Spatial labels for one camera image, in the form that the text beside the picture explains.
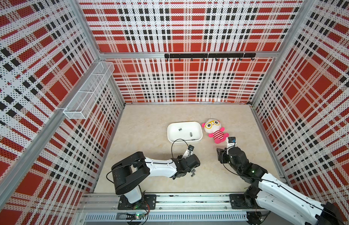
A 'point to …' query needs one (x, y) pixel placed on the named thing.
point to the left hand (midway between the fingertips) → (187, 158)
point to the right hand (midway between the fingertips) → (222, 148)
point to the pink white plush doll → (214, 126)
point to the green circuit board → (134, 216)
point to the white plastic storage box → (183, 132)
